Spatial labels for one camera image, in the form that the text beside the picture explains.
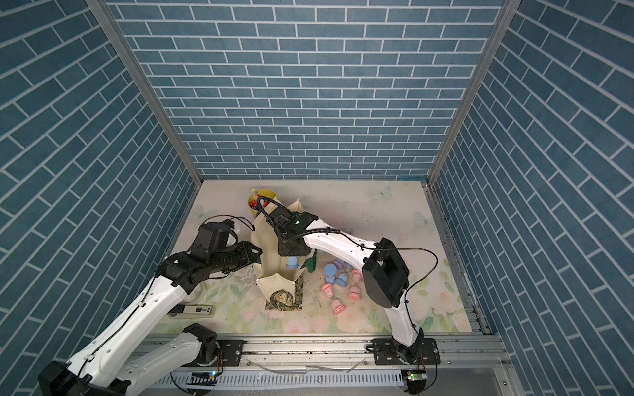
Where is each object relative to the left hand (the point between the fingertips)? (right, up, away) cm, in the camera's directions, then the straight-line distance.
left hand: (265, 253), depth 76 cm
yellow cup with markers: (-10, +17, +20) cm, 28 cm away
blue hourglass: (+7, -5, +9) cm, 12 cm away
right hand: (+6, -1, +10) cm, 11 cm away
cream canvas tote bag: (+5, -10, -1) cm, 11 cm away
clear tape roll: (-10, -4, -22) cm, 25 cm away
